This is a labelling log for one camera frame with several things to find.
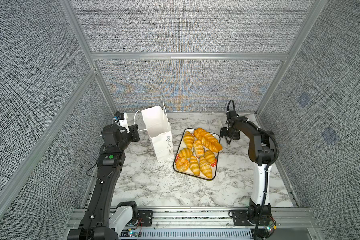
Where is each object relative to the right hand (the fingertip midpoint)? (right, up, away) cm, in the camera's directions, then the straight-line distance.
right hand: (228, 136), depth 107 cm
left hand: (-56, +7, -32) cm, 65 cm away
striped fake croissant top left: (-28, -1, -6) cm, 29 cm away
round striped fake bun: (-31, -9, -14) cm, 35 cm away
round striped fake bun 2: (-16, -12, -15) cm, 25 cm away
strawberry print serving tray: (-33, -5, -6) cm, 34 cm away
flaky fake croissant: (-22, -7, -12) cm, 26 cm away
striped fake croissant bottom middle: (-26, -16, -19) cm, 36 cm away
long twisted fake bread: (-15, -2, -7) cm, 17 cm away
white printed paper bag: (-50, +9, -9) cm, 52 cm away
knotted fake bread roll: (-33, -15, -19) cm, 41 cm away
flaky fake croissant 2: (-20, -17, -20) cm, 33 cm away
